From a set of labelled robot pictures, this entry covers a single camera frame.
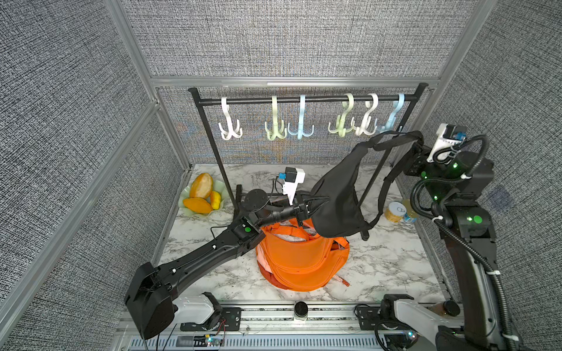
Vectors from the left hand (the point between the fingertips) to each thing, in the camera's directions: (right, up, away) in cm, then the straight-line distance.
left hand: (333, 200), depth 57 cm
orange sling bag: (-7, -21, +20) cm, 30 cm away
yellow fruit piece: (-43, -3, +41) cm, 59 cm away
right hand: (+24, +16, +1) cm, 29 cm away
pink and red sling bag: (-18, -28, +21) cm, 39 cm away
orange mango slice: (-50, -5, +41) cm, 65 cm away
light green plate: (-44, +3, +50) cm, 66 cm away
